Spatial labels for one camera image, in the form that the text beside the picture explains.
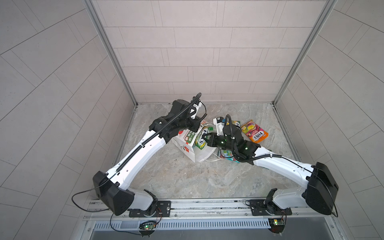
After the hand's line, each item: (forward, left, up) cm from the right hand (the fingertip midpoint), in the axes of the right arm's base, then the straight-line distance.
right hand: (200, 138), depth 74 cm
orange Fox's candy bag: (+13, -36, -18) cm, 42 cm away
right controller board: (-35, -33, -23) cm, 53 cm away
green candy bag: (-1, 0, -1) cm, 2 cm away
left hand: (+6, -2, +9) cm, 11 cm away
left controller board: (-32, +25, -16) cm, 44 cm away
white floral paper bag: (+1, +8, -3) cm, 9 cm away
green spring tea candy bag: (+21, -27, -18) cm, 39 cm away
